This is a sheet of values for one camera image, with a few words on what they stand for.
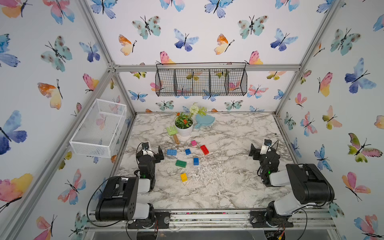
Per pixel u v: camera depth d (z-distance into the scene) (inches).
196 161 37.3
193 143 40.6
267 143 31.0
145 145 30.3
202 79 38.7
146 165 26.5
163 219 29.1
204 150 38.7
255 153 32.9
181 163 36.5
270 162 27.4
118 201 17.0
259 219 29.1
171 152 37.9
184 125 38.1
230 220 29.7
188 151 38.7
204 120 46.5
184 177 33.3
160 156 33.2
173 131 43.4
